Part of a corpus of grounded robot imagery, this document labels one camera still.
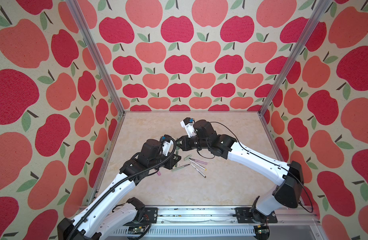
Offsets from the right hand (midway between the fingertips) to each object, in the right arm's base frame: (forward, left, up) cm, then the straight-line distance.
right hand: (178, 141), depth 71 cm
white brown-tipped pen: (-2, -11, -27) cm, 29 cm away
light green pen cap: (+6, -4, -27) cm, 28 cm away
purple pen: (+4, -12, -27) cm, 29 cm away
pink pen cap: (-6, +12, -26) cm, 30 cm away
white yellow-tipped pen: (+1, -11, -26) cm, 28 cm away
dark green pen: (-3, 0, -2) cm, 3 cm away
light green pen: (-1, 0, -27) cm, 27 cm away
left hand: (-6, -3, -5) cm, 9 cm away
